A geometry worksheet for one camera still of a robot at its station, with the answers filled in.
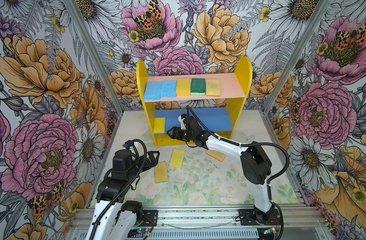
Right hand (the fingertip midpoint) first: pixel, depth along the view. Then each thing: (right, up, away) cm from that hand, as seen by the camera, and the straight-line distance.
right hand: (170, 137), depth 87 cm
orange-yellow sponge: (-6, -21, +2) cm, 22 cm away
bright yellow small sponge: (-8, +7, +7) cm, 13 cm away
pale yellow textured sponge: (+3, -14, +7) cm, 16 cm away
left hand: (-7, -10, -14) cm, 19 cm away
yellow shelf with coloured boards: (+32, +26, +33) cm, 53 cm away
